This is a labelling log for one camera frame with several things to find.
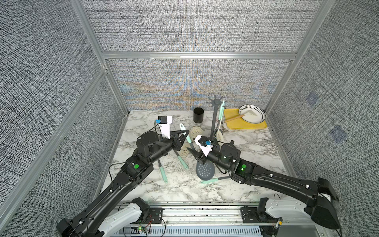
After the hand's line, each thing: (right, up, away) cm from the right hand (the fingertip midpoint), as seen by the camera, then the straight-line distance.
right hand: (192, 139), depth 66 cm
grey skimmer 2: (-6, -15, +27) cm, 31 cm away
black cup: (+6, +14, +43) cm, 45 cm away
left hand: (0, +4, -4) cm, 6 cm away
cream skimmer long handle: (+18, -1, +26) cm, 31 cm away
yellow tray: (+37, +8, +46) cm, 60 cm away
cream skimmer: (+3, +2, +38) cm, 38 cm away
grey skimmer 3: (+9, -21, +6) cm, 23 cm away
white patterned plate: (+55, +16, +51) cm, 77 cm away
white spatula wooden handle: (+45, +13, +48) cm, 67 cm away
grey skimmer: (+6, -17, +6) cm, 19 cm away
